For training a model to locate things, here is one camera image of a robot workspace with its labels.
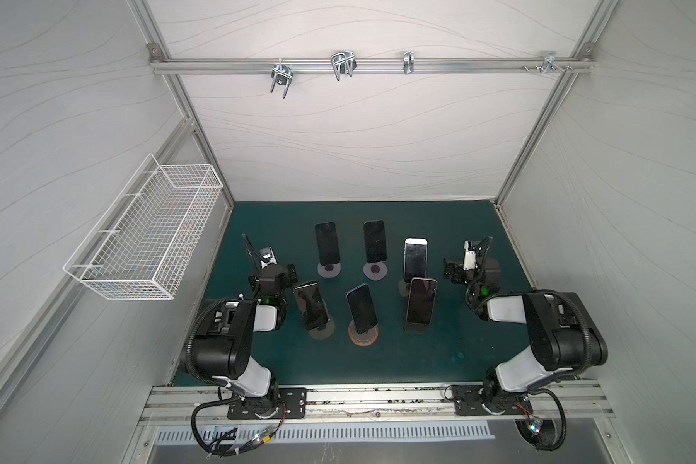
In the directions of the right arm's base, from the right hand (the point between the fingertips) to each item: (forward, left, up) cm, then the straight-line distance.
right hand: (462, 257), depth 95 cm
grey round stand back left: (-3, +45, -7) cm, 46 cm away
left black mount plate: (-44, +51, -5) cm, 68 cm away
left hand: (-6, +64, +1) cm, 64 cm away
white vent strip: (-50, +42, -6) cm, 65 cm away
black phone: (0, +45, +6) cm, 45 cm away
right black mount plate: (-41, +5, -6) cm, 42 cm away
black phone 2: (+1, +29, +6) cm, 30 cm away
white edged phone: (-4, +17, +5) cm, 18 cm away
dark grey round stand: (-25, +45, -6) cm, 51 cm away
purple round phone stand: (-2, +29, -7) cm, 30 cm away
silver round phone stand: (-10, +20, -5) cm, 23 cm away
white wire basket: (-18, +86, +26) cm, 92 cm away
